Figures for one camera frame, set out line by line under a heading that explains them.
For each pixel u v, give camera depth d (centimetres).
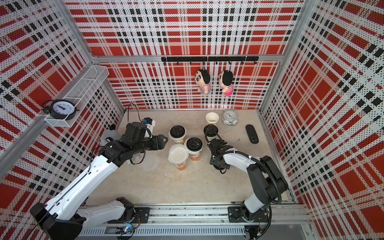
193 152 78
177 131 85
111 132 82
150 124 65
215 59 88
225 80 93
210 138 76
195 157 86
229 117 111
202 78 91
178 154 78
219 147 73
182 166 82
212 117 99
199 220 73
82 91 80
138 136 54
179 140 87
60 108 64
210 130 86
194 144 80
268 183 45
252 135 104
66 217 39
